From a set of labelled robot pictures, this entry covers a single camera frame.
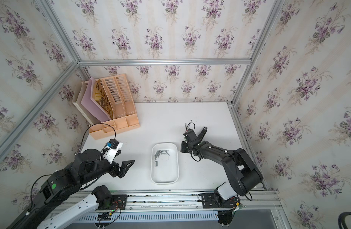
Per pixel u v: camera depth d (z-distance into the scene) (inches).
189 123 42.0
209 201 28.7
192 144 27.5
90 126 37.6
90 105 32.9
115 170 21.5
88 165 17.6
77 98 32.2
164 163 34.2
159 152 35.6
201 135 38.0
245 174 17.6
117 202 28.7
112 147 21.0
